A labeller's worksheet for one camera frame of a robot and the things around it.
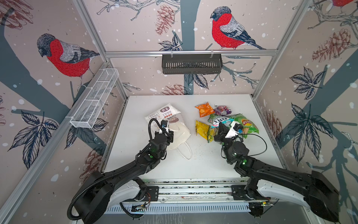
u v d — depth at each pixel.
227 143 0.63
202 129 0.94
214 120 0.76
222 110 1.03
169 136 0.67
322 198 0.41
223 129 0.73
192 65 1.04
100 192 0.40
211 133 0.92
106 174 0.45
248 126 0.90
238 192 0.73
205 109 1.07
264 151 0.48
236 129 0.61
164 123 0.68
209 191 0.76
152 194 0.73
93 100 0.78
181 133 0.94
